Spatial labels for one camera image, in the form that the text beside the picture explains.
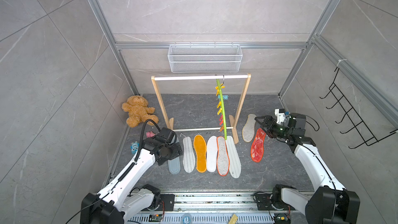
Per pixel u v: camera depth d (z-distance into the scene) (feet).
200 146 3.01
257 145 3.04
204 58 3.30
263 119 2.40
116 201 1.29
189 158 2.88
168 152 2.19
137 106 3.37
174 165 2.75
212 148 2.98
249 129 3.29
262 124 2.35
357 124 2.06
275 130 2.29
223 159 2.86
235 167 2.79
